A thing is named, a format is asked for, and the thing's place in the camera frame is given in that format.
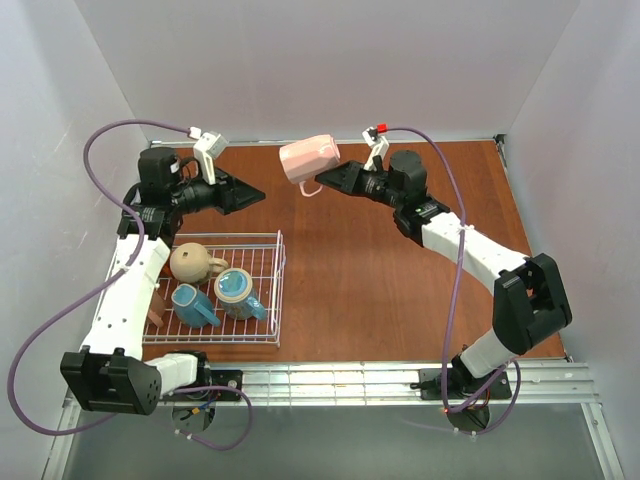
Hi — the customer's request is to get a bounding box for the pink faceted mug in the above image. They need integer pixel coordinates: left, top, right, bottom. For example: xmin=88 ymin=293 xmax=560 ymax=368
xmin=279 ymin=134 xmax=340 ymax=198

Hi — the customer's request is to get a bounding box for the beige round mug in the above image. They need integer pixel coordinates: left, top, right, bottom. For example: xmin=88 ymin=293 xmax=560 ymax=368
xmin=169 ymin=242 xmax=230 ymax=285

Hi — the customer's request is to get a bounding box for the blue bear mug yellow inside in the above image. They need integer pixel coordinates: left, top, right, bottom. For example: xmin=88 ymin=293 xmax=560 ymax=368
xmin=214 ymin=268 xmax=267 ymax=321

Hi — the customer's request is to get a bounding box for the light blue mug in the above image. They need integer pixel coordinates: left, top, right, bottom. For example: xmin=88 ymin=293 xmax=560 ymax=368
xmin=171 ymin=283 xmax=221 ymax=328

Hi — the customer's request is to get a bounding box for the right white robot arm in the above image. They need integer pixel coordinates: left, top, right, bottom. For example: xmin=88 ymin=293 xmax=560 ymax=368
xmin=314 ymin=150 xmax=573 ymax=391

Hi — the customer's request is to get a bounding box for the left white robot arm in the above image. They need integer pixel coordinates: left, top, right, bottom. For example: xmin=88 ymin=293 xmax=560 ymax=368
xmin=60 ymin=147 xmax=266 ymax=415

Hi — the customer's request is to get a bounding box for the salmon pink cup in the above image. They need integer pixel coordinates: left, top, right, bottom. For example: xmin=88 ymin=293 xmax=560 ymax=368
xmin=147 ymin=291 xmax=166 ymax=328

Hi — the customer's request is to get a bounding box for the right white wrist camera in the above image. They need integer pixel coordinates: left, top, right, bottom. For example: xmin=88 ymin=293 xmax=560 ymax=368
xmin=362 ymin=124 xmax=389 ymax=172

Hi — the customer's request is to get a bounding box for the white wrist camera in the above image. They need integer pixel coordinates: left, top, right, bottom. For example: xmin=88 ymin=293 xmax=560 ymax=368
xmin=362 ymin=124 xmax=389 ymax=172
xmin=188 ymin=127 xmax=228 ymax=185

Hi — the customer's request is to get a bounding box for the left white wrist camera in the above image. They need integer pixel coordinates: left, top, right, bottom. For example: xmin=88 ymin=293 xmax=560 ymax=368
xmin=188 ymin=127 xmax=228 ymax=185

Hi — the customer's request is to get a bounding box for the aluminium left rail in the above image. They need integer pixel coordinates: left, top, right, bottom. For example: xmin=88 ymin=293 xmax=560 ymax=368
xmin=99 ymin=142 xmax=162 ymax=261

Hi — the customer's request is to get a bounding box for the white wire dish rack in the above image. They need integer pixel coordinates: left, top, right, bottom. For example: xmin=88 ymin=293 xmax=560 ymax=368
xmin=142 ymin=231 xmax=286 ymax=347

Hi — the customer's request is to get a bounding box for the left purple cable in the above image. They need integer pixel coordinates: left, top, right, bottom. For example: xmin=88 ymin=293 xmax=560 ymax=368
xmin=8 ymin=118 xmax=256 ymax=451

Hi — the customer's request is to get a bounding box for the purple cable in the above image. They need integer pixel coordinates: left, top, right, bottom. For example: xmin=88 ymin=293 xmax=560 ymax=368
xmin=387 ymin=125 xmax=524 ymax=439
xmin=8 ymin=118 xmax=256 ymax=451

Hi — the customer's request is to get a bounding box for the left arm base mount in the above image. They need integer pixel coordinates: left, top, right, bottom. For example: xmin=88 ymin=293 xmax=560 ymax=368
xmin=169 ymin=368 xmax=245 ymax=435

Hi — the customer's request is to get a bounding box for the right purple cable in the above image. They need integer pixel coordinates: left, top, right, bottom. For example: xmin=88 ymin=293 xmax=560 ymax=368
xmin=387 ymin=125 xmax=524 ymax=439

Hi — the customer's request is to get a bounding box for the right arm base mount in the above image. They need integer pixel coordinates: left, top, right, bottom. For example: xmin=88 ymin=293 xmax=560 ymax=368
xmin=410 ymin=368 xmax=512 ymax=433

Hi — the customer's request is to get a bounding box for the aluminium front rail frame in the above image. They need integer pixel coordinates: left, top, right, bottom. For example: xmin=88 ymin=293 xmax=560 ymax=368
xmin=63 ymin=362 xmax=601 ymax=409

